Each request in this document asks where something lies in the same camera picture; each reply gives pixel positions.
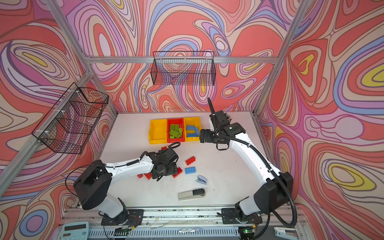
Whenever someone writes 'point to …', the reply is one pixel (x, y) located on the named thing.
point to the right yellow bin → (192, 121)
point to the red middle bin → (175, 121)
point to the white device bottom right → (287, 233)
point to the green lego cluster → (175, 132)
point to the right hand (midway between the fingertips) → (209, 141)
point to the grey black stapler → (191, 194)
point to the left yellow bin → (157, 131)
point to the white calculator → (75, 231)
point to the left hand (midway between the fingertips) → (172, 171)
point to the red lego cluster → (148, 175)
